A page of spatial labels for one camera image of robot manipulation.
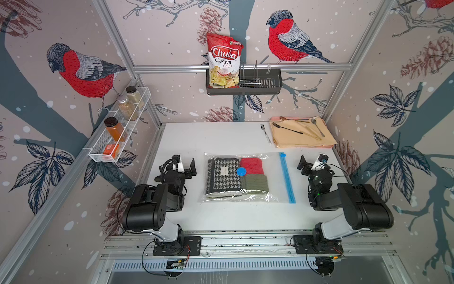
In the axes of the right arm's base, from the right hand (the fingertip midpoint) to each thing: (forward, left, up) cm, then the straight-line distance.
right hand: (310, 156), depth 90 cm
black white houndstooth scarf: (-11, +46, -7) cm, 48 cm away
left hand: (-3, +65, +1) cm, 65 cm away
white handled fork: (+30, +21, -10) cm, 38 cm away
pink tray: (+39, +10, -10) cm, 42 cm away
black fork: (+30, +4, -11) cm, 32 cm away
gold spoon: (+38, +7, -9) cm, 40 cm away
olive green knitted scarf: (-11, +29, -10) cm, 33 cm away
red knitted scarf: (-3, +30, -7) cm, 30 cm away
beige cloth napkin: (+20, +8, -10) cm, 24 cm away
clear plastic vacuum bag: (-3, +17, -9) cm, 19 cm away
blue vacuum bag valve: (-7, +36, -7) cm, 37 cm away
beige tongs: (+24, -14, -11) cm, 30 cm away
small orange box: (-15, +87, +23) cm, 91 cm away
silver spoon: (+36, -15, -10) cm, 40 cm away
